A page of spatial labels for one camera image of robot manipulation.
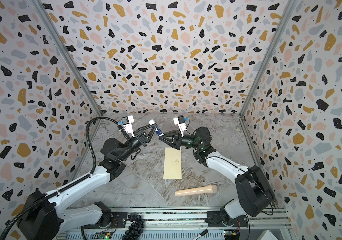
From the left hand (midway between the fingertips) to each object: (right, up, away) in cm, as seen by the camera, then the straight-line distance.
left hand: (156, 124), depth 63 cm
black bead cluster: (-10, -47, +5) cm, 48 cm away
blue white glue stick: (0, -2, +3) cm, 4 cm away
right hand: (+1, -5, +3) cm, 6 cm away
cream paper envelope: (+5, -24, +32) cm, 41 cm away
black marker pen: (+22, -51, +8) cm, 56 cm away
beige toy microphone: (+25, -35, +19) cm, 47 cm away
